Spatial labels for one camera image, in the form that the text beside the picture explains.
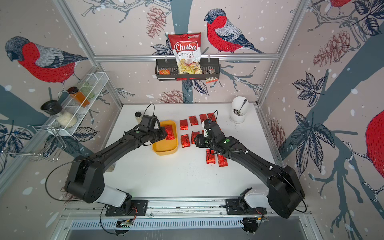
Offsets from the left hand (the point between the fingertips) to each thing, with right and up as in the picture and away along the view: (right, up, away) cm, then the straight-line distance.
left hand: (170, 130), depth 88 cm
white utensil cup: (+44, +17, +16) cm, 50 cm away
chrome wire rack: (-53, -8, -18) cm, 56 cm away
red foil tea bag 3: (+14, +5, +20) cm, 25 cm away
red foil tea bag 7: (+14, -4, +12) cm, 19 cm away
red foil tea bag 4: (+21, +8, +23) cm, 32 cm away
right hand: (+16, -4, -6) cm, 17 cm away
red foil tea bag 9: (+32, -19, +2) cm, 37 cm away
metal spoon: (+47, +11, +21) cm, 53 cm away
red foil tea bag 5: (+27, +8, +24) cm, 37 cm away
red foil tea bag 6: (+8, -8, +10) cm, 15 cm away
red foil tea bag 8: (+24, -17, +2) cm, 30 cm away
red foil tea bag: (-1, -2, +3) cm, 3 cm away
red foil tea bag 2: (+6, +2, +19) cm, 20 cm away
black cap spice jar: (-25, +8, +15) cm, 31 cm away
